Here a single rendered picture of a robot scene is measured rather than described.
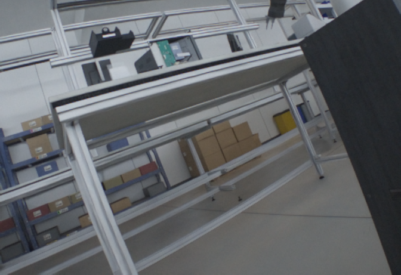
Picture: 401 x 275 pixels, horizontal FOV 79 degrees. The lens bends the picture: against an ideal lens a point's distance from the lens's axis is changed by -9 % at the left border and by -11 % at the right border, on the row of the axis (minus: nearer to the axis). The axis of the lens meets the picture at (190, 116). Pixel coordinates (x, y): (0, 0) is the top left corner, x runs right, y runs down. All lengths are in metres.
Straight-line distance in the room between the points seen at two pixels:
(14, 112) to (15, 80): 0.62
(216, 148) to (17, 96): 3.71
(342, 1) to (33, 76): 5.29
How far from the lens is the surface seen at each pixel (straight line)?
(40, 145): 4.72
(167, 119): 1.82
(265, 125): 6.94
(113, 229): 0.92
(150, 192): 4.84
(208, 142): 4.74
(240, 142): 5.10
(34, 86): 5.51
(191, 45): 1.32
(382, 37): 0.64
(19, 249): 4.78
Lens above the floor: 0.71
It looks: 6 degrees up
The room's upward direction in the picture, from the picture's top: 22 degrees counter-clockwise
